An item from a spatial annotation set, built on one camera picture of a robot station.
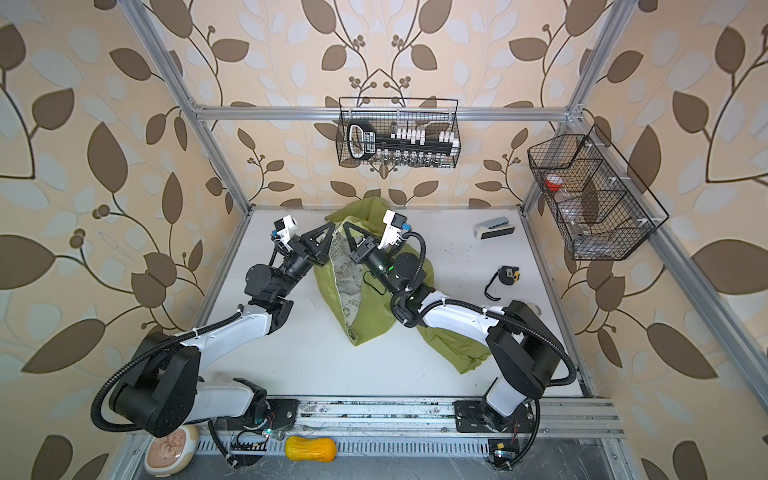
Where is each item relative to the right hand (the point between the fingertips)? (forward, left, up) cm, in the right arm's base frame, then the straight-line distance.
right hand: (344, 227), depth 68 cm
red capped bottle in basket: (+16, -56, -1) cm, 58 cm away
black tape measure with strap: (+6, -49, -33) cm, 59 cm away
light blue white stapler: (+26, -49, -32) cm, 64 cm away
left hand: (-1, +2, +1) cm, 3 cm away
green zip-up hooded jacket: (-4, -1, -34) cm, 34 cm away
